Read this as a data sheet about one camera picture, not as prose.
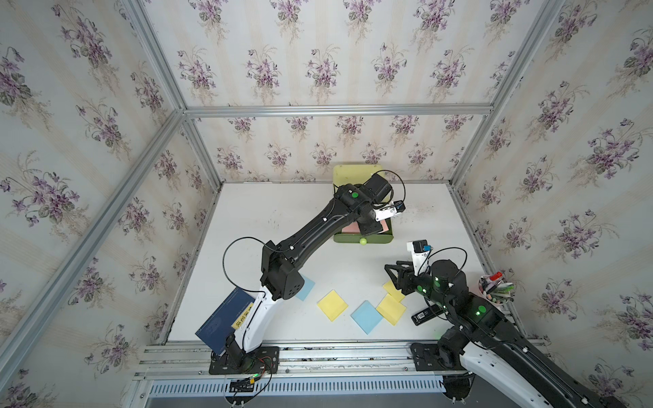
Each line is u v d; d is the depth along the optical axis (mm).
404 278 648
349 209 562
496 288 781
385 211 705
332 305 841
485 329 500
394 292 684
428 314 784
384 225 839
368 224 732
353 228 732
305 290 873
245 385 717
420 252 637
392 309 822
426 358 730
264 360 732
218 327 782
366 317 819
